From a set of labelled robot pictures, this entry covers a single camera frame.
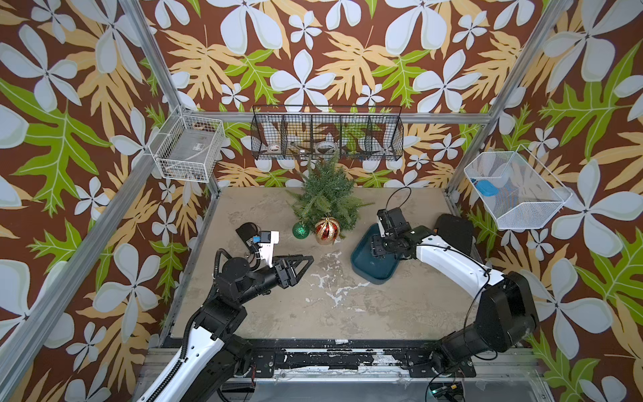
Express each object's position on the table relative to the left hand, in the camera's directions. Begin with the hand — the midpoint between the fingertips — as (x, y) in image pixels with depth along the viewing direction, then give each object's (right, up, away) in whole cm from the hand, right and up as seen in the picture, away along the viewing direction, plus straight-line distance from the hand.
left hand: (309, 258), depth 64 cm
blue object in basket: (+62, +21, +22) cm, 69 cm away
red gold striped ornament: (+5, +7, +5) cm, 10 cm away
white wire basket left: (-43, +35, +22) cm, 59 cm away
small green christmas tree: (+5, +19, +13) cm, 23 cm away
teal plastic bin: (+23, -10, +30) cm, 39 cm away
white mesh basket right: (+69, +19, +18) cm, 74 cm away
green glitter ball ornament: (-3, +6, +14) cm, 16 cm away
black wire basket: (-3, +44, +34) cm, 56 cm away
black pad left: (-29, +4, +42) cm, 51 cm away
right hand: (+24, +1, +25) cm, 34 cm away
